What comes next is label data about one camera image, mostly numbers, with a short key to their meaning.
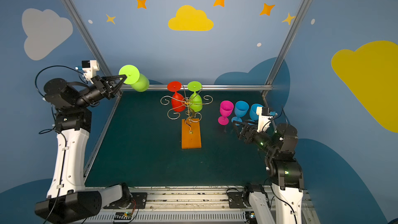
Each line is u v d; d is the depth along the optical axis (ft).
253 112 2.97
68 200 1.20
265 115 1.67
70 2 2.46
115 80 1.85
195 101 2.66
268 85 3.85
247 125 1.71
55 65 1.45
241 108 3.13
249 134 1.72
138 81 1.88
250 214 2.39
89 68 1.73
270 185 1.31
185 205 2.41
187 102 2.45
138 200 2.45
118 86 1.81
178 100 2.45
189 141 3.08
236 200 2.46
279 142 1.38
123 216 2.40
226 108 3.16
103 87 1.65
